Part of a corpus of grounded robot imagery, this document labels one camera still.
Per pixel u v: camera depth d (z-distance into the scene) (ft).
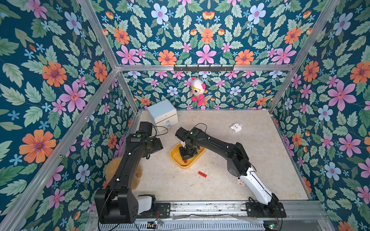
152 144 2.37
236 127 3.43
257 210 2.41
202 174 2.83
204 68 3.05
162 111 3.24
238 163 1.90
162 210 2.42
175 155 3.06
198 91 3.20
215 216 2.36
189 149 2.52
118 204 1.29
